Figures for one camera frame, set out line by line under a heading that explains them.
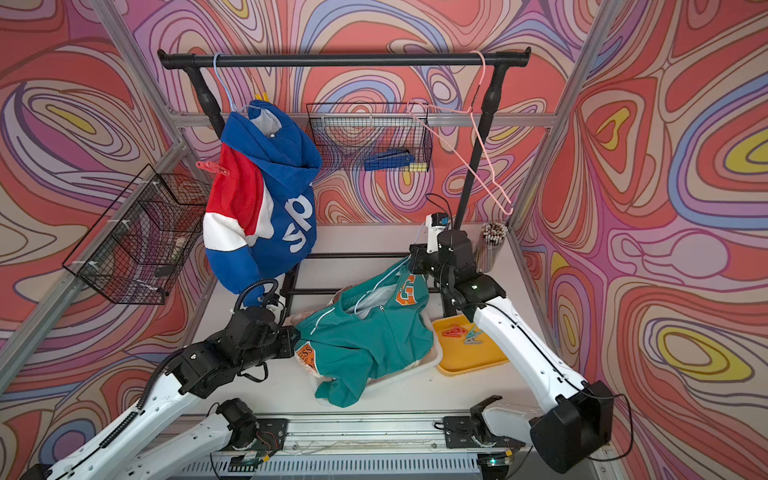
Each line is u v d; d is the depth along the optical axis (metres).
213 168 0.53
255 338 0.55
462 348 0.90
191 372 0.47
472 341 0.88
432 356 0.78
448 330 0.91
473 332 0.90
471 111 0.58
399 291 0.79
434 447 0.72
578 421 0.38
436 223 0.64
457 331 0.91
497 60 0.52
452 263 0.54
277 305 0.66
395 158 0.91
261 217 0.66
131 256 0.73
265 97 0.86
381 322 0.75
